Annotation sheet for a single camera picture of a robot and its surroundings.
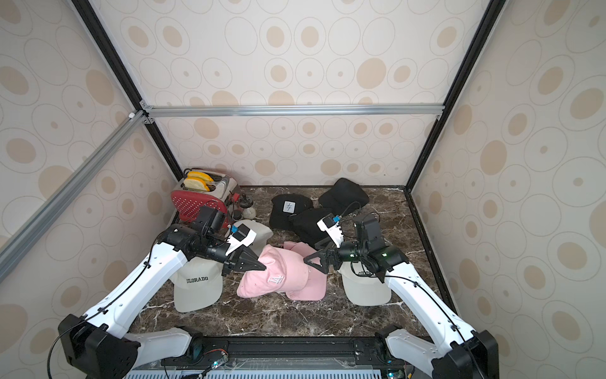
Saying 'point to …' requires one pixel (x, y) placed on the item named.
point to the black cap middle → (305, 227)
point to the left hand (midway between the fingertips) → (265, 266)
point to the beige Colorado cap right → (364, 290)
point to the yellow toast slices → (197, 181)
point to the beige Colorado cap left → (197, 284)
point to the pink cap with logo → (284, 272)
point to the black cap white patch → (283, 207)
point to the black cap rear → (345, 196)
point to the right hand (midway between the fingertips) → (311, 258)
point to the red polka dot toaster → (186, 200)
